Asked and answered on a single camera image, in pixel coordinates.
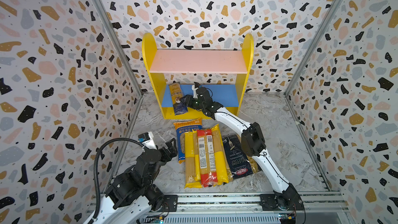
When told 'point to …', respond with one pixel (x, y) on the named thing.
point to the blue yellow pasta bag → (176, 92)
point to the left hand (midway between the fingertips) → (169, 141)
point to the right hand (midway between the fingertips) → (177, 97)
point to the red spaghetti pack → (208, 166)
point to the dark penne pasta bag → (238, 164)
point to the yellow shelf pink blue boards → (224, 72)
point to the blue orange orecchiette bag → (181, 128)
